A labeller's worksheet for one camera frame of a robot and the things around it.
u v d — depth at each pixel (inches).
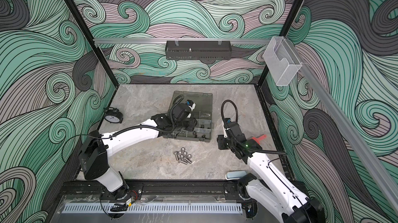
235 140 22.2
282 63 30.7
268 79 44.8
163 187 29.6
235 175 29.8
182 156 32.9
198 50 37.5
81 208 29.9
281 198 16.3
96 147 19.1
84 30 34.6
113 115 36.5
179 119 24.2
